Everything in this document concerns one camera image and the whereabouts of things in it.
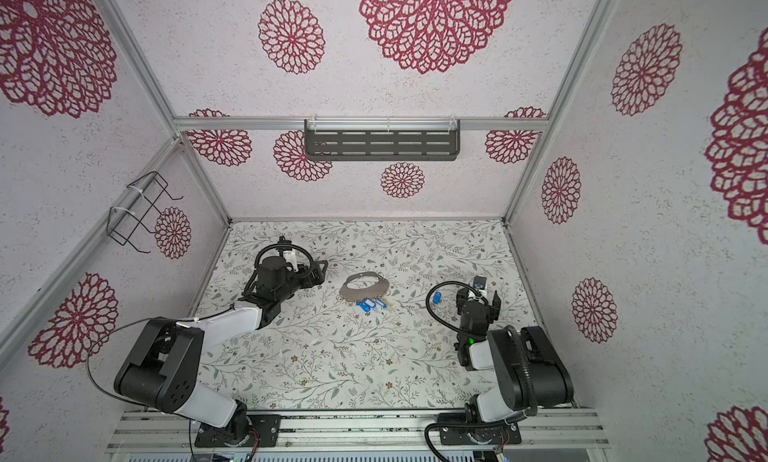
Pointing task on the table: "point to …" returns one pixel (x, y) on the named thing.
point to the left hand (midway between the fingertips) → (316, 268)
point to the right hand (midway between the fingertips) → (485, 286)
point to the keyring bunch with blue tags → (367, 298)
